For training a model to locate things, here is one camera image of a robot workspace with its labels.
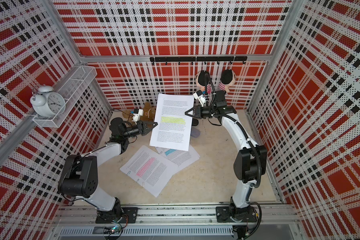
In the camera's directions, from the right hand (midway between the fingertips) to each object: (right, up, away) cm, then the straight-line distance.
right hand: (189, 112), depth 78 cm
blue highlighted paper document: (-6, -28, +17) cm, 33 cm away
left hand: (-17, -6, +2) cm, 18 cm away
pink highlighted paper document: (-24, -34, +11) cm, 43 cm away
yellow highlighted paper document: (-8, -8, 0) cm, 12 cm away
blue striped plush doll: (+24, +23, +15) cm, 37 cm away
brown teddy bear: (-30, 0, +30) cm, 43 cm away
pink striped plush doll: (+8, +18, +21) cm, 29 cm away
